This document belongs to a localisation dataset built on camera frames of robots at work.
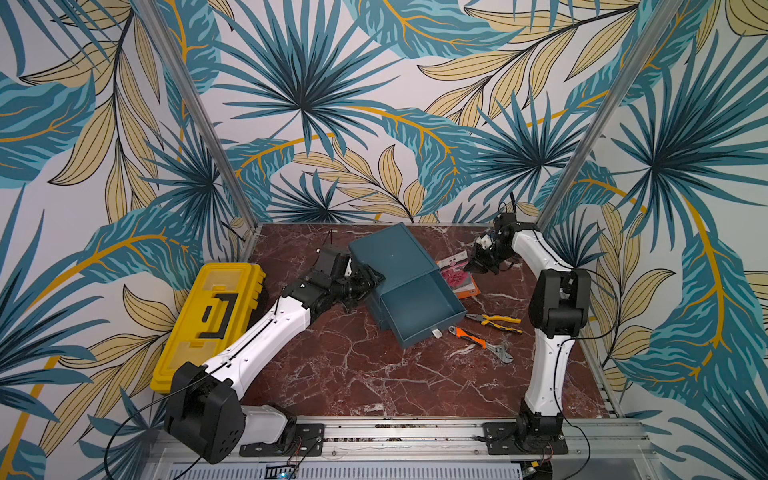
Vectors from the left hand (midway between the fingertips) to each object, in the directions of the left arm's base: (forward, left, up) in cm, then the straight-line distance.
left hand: (379, 287), depth 78 cm
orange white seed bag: (+11, -29, -19) cm, 37 cm away
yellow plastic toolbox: (-7, +42, -4) cm, 43 cm away
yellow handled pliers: (0, -33, -19) cm, 38 cm away
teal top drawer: (-2, -13, -6) cm, 14 cm away
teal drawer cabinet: (+9, -5, +1) cm, 11 cm away
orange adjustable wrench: (-6, -31, -20) cm, 37 cm away
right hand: (+17, -28, -13) cm, 35 cm away
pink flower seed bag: (+12, -26, -14) cm, 32 cm away
